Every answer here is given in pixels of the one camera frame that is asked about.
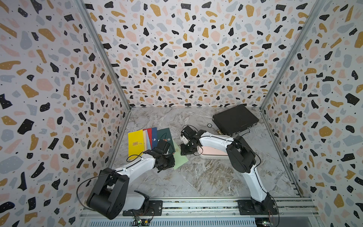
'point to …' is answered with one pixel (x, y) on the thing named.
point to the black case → (235, 119)
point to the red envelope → (150, 132)
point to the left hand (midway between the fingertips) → (175, 163)
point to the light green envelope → (179, 159)
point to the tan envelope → (144, 141)
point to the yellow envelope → (135, 144)
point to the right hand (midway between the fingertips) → (181, 154)
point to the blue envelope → (154, 137)
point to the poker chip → (209, 125)
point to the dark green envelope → (165, 135)
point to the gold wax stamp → (219, 132)
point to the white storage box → (212, 156)
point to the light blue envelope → (148, 146)
